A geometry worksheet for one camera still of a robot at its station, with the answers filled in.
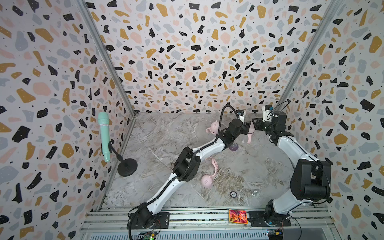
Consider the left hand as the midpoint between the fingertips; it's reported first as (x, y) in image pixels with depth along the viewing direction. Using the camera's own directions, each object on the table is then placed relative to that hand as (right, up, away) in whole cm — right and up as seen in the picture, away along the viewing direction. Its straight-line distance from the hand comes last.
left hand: (254, 120), depth 90 cm
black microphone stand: (-76, -28, +1) cm, 81 cm away
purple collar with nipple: (-10, -18, +11) cm, 23 cm away
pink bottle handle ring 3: (-23, -27, 0) cm, 35 cm away
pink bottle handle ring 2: (-27, -6, +10) cm, 29 cm away
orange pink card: (-13, -49, -15) cm, 53 cm away
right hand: (+2, +1, 0) cm, 2 cm away
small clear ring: (-3, -40, -8) cm, 41 cm away
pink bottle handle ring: (0, -6, +3) cm, 7 cm away
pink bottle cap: (-29, -34, -7) cm, 45 cm away
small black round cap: (-14, -41, -6) cm, 44 cm away
